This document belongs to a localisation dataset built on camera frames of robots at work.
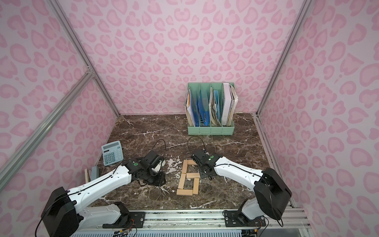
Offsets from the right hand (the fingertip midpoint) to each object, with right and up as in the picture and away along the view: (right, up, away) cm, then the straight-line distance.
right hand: (206, 171), depth 85 cm
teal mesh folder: (+8, +44, +12) cm, 47 cm away
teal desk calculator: (-60, +8, +11) cm, 62 cm away
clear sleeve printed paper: (-10, +34, +6) cm, 36 cm away
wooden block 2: (-13, +1, +6) cm, 14 cm away
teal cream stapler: (-67, -2, +1) cm, 67 cm away
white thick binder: (+14, +43, +8) cm, 46 cm away
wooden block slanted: (-12, -11, -3) cm, 17 cm away
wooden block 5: (-14, -6, +1) cm, 15 cm away
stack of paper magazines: (+19, +39, +10) cm, 45 cm away
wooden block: (-9, +3, +8) cm, 12 cm away
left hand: (-23, -3, -6) cm, 24 cm away
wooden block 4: (-6, -9, -1) cm, 11 cm away
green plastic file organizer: (+4, +37, +10) cm, 39 cm away
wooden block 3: (-9, -3, +3) cm, 10 cm away
